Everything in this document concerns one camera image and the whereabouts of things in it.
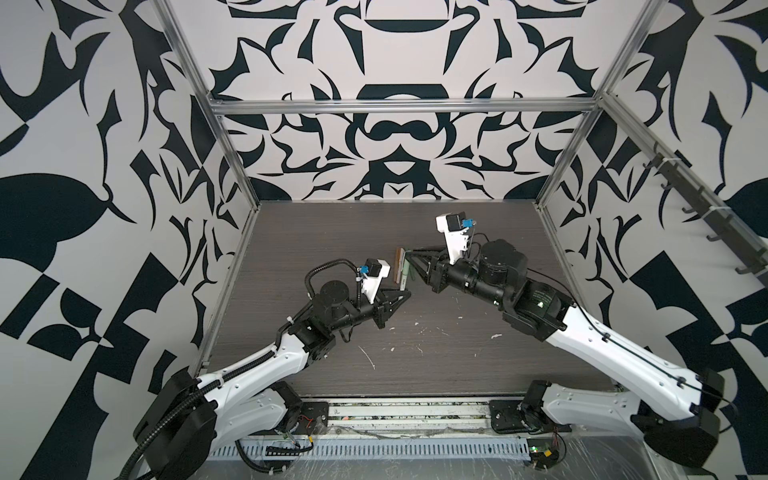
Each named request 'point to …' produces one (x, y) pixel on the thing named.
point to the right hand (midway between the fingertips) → (411, 252)
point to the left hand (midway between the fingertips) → (410, 287)
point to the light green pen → (406, 269)
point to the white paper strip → (367, 356)
